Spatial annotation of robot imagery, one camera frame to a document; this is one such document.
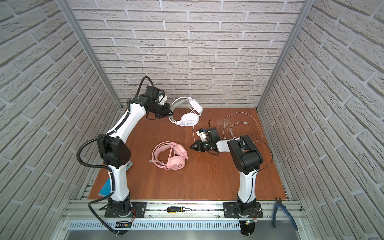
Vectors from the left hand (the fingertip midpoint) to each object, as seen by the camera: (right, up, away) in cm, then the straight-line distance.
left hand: (174, 110), depth 87 cm
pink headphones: (-2, -27, -2) cm, 27 cm away
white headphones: (+11, -5, -13) cm, 18 cm away
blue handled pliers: (+57, -50, -11) cm, 77 cm away
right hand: (+11, -23, +8) cm, 27 cm away
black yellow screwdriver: (+2, -51, -15) cm, 53 cm away
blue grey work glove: (-35, -44, -9) cm, 57 cm away
